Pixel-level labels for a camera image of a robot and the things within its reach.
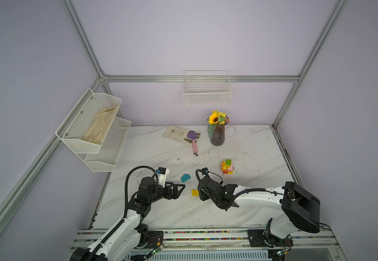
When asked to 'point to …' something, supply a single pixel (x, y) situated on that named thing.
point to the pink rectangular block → (230, 169)
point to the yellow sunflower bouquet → (215, 118)
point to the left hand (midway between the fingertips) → (178, 186)
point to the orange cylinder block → (224, 168)
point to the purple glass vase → (218, 136)
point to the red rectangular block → (225, 172)
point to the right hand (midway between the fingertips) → (199, 188)
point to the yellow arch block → (195, 192)
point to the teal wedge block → (185, 177)
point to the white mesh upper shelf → (84, 128)
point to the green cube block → (228, 161)
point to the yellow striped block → (230, 172)
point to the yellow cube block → (224, 164)
